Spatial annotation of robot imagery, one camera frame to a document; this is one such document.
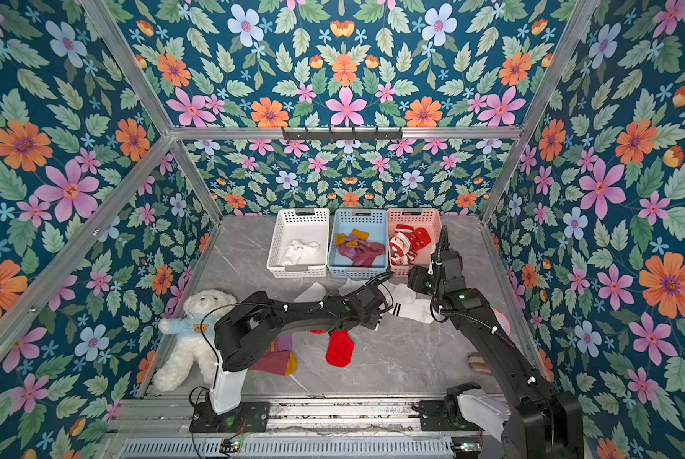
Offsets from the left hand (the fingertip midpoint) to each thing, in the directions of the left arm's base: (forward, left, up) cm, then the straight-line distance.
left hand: (378, 312), depth 92 cm
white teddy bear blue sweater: (-9, +53, +7) cm, 54 cm away
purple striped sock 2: (+22, +8, +5) cm, 23 cm away
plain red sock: (-10, +13, -1) cm, 16 cm away
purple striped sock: (+26, +7, +5) cm, 27 cm away
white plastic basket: (+39, +25, +2) cm, 46 cm away
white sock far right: (0, -16, -1) cm, 16 cm away
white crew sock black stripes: (+3, -9, -1) cm, 10 cm away
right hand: (+4, -13, +17) cm, 22 cm away
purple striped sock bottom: (+21, +4, +5) cm, 22 cm away
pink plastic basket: (+38, -25, +3) cm, 46 cm away
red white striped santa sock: (+19, -10, +8) cm, 23 cm away
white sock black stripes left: (+9, +21, 0) cm, 23 cm away
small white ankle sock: (+27, +28, +3) cm, 39 cm away
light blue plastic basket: (+40, +10, +3) cm, 41 cm away
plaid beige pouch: (-19, -26, +2) cm, 32 cm away
